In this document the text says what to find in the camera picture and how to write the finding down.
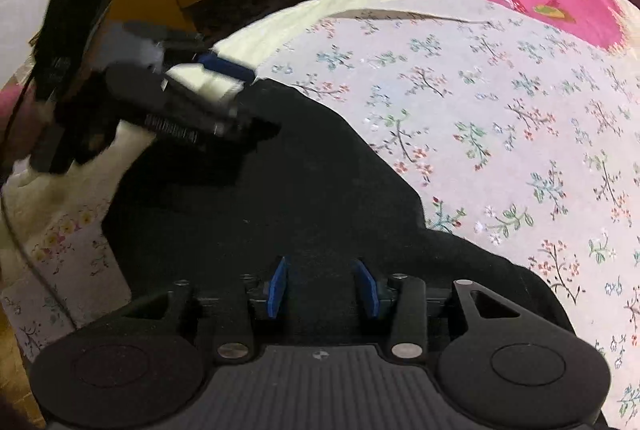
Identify black cable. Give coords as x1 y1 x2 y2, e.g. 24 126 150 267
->
0 75 76 331

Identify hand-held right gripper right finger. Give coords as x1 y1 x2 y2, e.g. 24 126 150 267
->
351 258 531 363

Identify white floral bedsheet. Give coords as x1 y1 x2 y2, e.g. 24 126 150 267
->
0 0 640 430

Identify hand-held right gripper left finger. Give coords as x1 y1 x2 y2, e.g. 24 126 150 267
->
120 256 290 363

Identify black pants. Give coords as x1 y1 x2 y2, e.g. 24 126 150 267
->
102 80 576 361

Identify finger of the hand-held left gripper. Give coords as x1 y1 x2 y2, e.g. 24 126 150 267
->
125 21 256 81
107 65 281 152

